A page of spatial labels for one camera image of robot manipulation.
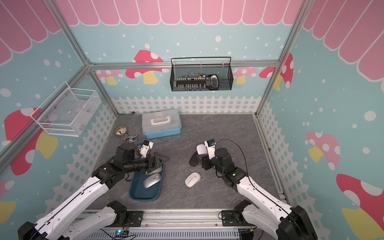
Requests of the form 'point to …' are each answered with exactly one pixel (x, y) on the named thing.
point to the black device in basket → (212, 82)
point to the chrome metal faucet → (130, 138)
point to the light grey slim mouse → (201, 149)
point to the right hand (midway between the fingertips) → (202, 153)
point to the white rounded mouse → (192, 179)
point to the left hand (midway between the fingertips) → (165, 164)
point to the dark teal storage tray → (138, 192)
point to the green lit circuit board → (121, 233)
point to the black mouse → (194, 161)
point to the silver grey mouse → (151, 180)
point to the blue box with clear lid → (161, 123)
